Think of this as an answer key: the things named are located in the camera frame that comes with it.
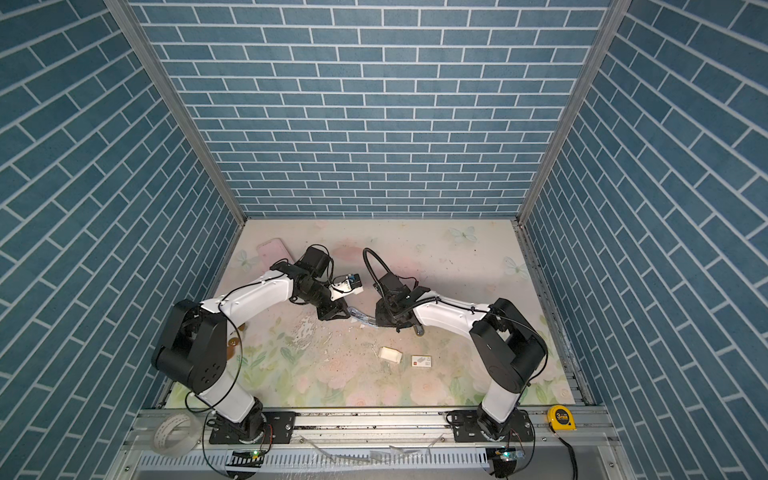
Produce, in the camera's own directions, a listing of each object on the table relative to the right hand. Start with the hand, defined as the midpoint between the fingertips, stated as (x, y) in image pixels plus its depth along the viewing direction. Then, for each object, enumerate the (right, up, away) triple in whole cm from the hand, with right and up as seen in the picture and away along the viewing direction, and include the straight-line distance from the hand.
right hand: (377, 315), depth 89 cm
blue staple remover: (-6, 0, +2) cm, 7 cm away
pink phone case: (-41, +19, +19) cm, 49 cm away
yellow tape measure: (+47, -22, -16) cm, 54 cm away
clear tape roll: (-49, -26, -16) cm, 57 cm away
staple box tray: (+4, -11, -3) cm, 12 cm away
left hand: (-9, +3, -2) cm, 10 cm away
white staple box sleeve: (+13, -12, -6) cm, 18 cm away
